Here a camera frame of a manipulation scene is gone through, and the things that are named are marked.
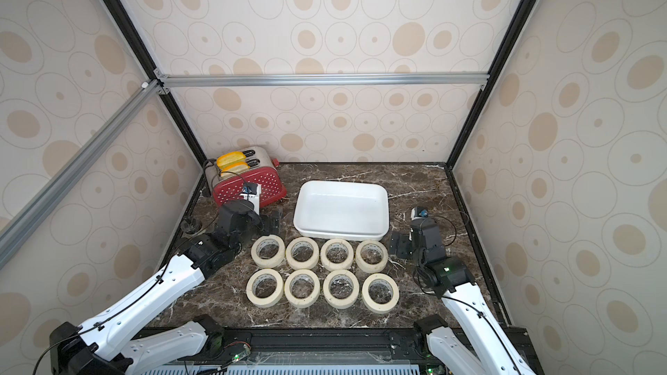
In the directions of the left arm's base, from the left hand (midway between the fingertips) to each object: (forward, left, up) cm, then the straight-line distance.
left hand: (274, 207), depth 76 cm
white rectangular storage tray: (+14, -21, -22) cm, 33 cm away
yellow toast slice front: (+19, +18, -4) cm, 26 cm away
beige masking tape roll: (-3, +6, -24) cm, 25 cm away
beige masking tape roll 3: (-4, -19, -24) cm, 31 cm away
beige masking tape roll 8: (-17, -33, -24) cm, 44 cm away
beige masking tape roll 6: (-21, -9, -21) cm, 31 cm away
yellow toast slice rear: (+23, +20, -3) cm, 31 cm away
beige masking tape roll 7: (-21, -19, -21) cm, 35 cm away
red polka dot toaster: (+22, +9, -7) cm, 25 cm away
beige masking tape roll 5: (-16, +5, -25) cm, 29 cm away
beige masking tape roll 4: (-4, -31, -24) cm, 39 cm away
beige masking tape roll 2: (-8, -7, -22) cm, 25 cm away
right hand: (-6, -39, -7) cm, 40 cm away
